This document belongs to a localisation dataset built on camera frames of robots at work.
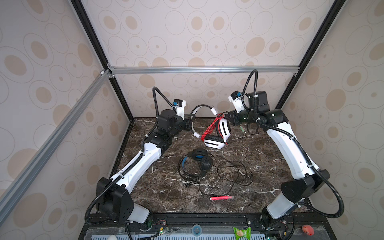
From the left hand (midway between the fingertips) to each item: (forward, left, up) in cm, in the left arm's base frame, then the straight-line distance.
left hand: (198, 113), depth 71 cm
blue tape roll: (-44, 0, -35) cm, 56 cm away
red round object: (-44, -52, -33) cm, 75 cm away
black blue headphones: (-6, +1, -30) cm, 31 cm away
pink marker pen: (-29, -13, -36) cm, 48 cm away
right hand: (+2, -15, -3) cm, 15 cm away
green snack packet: (-46, -21, -33) cm, 60 cm away
